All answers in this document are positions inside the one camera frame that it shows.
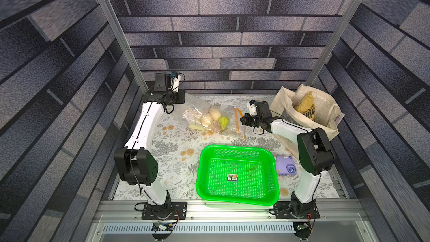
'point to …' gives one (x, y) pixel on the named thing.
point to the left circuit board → (162, 228)
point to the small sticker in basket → (232, 177)
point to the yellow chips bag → (307, 105)
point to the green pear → (223, 121)
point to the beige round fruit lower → (206, 120)
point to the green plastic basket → (239, 173)
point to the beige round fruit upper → (214, 113)
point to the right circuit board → (303, 229)
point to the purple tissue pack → (285, 165)
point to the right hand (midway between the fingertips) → (240, 117)
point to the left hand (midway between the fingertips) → (183, 92)
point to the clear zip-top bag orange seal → (195, 109)
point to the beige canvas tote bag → (327, 114)
